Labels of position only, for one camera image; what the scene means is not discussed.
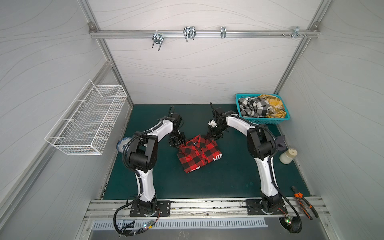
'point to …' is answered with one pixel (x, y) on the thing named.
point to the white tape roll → (288, 156)
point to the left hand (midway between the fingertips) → (186, 143)
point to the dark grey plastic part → (281, 144)
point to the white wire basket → (84, 126)
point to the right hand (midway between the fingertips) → (209, 135)
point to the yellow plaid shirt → (277, 109)
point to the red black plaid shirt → (197, 152)
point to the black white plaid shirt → (253, 107)
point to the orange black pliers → (304, 203)
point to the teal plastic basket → (263, 120)
